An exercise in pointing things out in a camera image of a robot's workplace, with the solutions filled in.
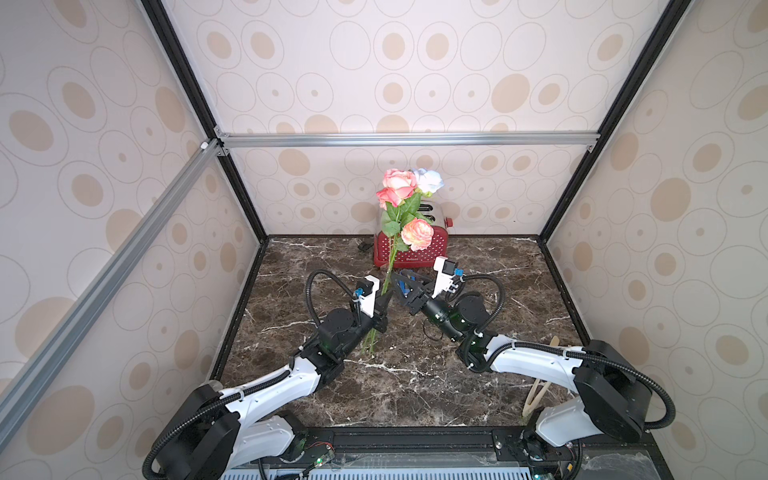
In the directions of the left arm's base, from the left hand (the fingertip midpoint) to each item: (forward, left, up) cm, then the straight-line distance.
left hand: (400, 292), depth 74 cm
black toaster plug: (+36, +13, -23) cm, 45 cm away
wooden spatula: (-20, -35, -23) cm, 46 cm away
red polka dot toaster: (+40, -12, -8) cm, 42 cm away
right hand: (+2, -2, +6) cm, 6 cm away
